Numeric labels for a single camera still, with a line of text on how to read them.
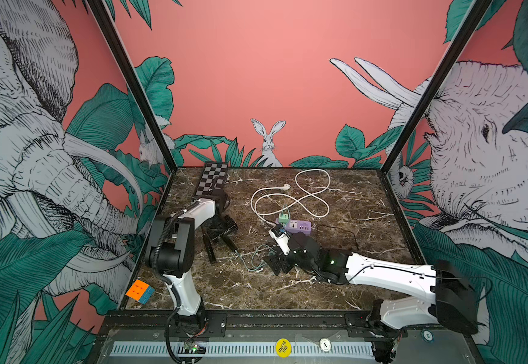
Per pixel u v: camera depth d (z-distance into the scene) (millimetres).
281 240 658
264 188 1111
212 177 1124
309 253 555
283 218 930
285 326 751
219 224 804
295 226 959
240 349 701
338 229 982
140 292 759
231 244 927
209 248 906
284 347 700
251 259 881
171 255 490
